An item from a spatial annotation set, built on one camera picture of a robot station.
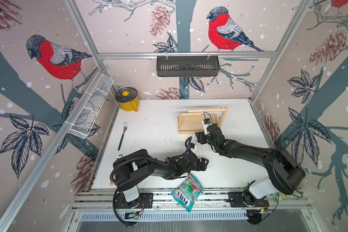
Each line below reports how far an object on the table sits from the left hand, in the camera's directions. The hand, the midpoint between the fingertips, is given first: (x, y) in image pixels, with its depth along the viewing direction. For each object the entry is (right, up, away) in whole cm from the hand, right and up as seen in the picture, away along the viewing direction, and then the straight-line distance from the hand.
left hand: (205, 161), depth 83 cm
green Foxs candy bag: (-12, -13, -10) cm, 20 cm away
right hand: (-2, +17, +8) cm, 19 cm away
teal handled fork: (-55, +20, +21) cm, 62 cm away
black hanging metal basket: (-9, +63, +21) cm, 67 cm away
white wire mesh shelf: (-73, +24, +2) cm, 77 cm away
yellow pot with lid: (-54, +38, +24) cm, 71 cm away
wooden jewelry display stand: (-6, +21, +21) cm, 30 cm away
